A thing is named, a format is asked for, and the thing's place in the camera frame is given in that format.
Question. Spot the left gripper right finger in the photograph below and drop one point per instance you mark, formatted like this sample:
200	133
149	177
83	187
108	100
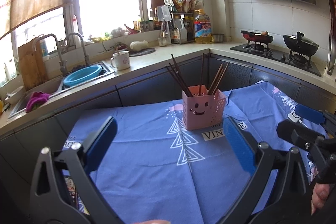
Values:
288	201

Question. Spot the person's right hand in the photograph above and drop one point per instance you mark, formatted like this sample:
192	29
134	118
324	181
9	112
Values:
319	196

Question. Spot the snack packets pile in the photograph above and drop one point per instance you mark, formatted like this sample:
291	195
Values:
184	5

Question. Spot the black spice rack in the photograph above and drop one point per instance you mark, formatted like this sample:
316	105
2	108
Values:
188	22

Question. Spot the red frying pan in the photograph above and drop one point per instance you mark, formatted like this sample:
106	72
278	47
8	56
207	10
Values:
256	37

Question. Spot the black gas stove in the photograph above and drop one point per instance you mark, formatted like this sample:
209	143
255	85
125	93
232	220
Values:
294	59

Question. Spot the blue plastic basin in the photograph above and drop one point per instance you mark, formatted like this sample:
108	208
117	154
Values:
82	75

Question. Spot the steel sink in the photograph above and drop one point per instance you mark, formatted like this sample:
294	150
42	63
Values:
55	87

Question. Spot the black wok with lid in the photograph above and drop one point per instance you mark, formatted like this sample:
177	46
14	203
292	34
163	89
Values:
300	44

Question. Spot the white plastic jug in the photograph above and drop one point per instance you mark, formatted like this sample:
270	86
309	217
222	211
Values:
179	32

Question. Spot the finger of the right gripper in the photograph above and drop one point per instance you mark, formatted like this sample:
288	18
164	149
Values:
302	137
309	113

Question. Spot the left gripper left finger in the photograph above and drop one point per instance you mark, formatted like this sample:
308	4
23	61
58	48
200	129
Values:
50	199

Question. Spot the white small device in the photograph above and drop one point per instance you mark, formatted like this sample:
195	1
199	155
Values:
292	116

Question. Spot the white mug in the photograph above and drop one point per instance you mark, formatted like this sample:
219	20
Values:
120	60

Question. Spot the brown wooden chopstick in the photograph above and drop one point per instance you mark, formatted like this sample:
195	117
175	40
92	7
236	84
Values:
214	80

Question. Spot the pink smiley utensil holder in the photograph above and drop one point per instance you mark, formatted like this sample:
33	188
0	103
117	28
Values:
201	111

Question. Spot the magenta cloth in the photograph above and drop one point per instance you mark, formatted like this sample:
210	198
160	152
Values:
36	99

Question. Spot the small steel bowl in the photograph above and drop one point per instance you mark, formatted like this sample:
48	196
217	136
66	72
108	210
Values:
217	38

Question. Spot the yellow cooking oil bottle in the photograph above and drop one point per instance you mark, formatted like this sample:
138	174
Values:
202	27

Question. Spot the blue patterned tablecloth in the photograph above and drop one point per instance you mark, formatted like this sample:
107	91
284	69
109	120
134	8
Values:
156	169

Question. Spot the wooden cutting board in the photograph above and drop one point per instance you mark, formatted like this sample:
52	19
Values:
31	65

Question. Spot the reddish wooden chopstick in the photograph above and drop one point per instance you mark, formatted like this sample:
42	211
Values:
219	79

